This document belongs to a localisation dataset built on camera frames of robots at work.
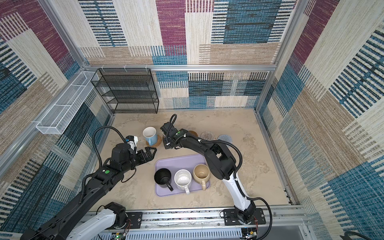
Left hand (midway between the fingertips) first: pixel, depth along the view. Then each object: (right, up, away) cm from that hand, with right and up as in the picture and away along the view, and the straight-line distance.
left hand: (151, 149), depth 78 cm
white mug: (+16, -18, +7) cm, 25 cm away
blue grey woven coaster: (+43, +4, +26) cm, 51 cm away
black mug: (+5, -17, +7) cm, 19 cm away
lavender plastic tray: (+17, -10, +14) cm, 24 cm away
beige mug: (+26, -16, +9) cm, 32 cm away
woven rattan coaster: (-1, +2, +24) cm, 24 cm away
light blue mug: (-4, +6, +16) cm, 17 cm away
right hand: (+7, +1, +16) cm, 18 cm away
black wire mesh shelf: (-26, +37, +31) cm, 55 cm away
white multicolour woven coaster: (+32, +5, +27) cm, 42 cm away
